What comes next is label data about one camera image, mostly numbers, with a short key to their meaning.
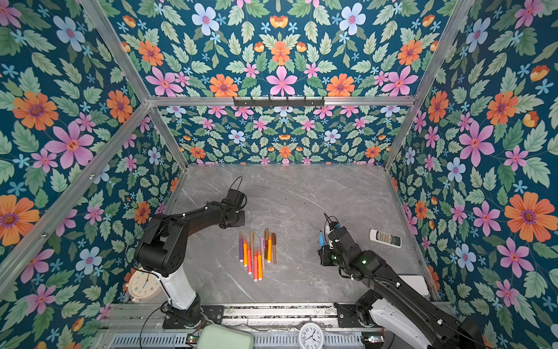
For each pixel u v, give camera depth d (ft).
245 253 2.90
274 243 2.98
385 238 2.98
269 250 2.90
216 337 2.23
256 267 2.76
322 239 2.63
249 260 2.82
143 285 2.57
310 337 2.21
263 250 2.90
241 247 2.91
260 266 2.76
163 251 1.59
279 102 3.02
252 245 2.97
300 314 2.46
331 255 2.25
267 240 2.98
